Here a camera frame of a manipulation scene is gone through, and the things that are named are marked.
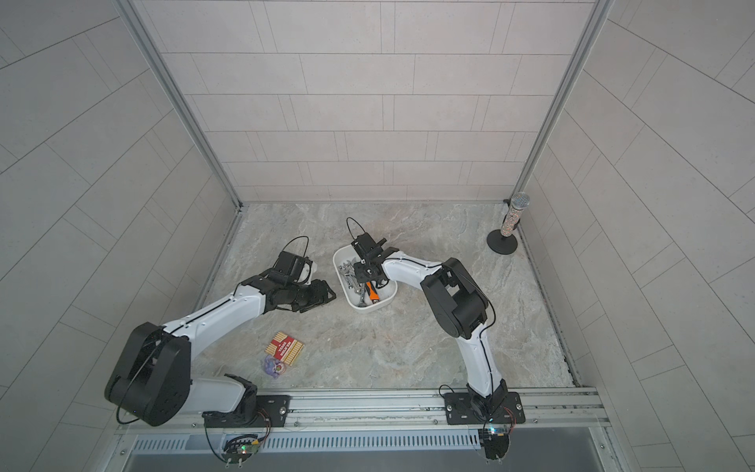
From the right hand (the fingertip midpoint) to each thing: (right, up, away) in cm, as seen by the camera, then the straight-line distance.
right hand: (364, 271), depth 98 cm
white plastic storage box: (-6, +6, -2) cm, 9 cm away
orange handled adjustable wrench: (+3, -5, -7) cm, 9 cm away
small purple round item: (-23, -23, -20) cm, 38 cm away
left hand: (-7, -5, -12) cm, 15 cm away
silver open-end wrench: (-4, -2, -2) cm, 5 cm away
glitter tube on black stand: (+49, +10, +6) cm, 50 cm away
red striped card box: (-20, -18, -18) cm, 33 cm away
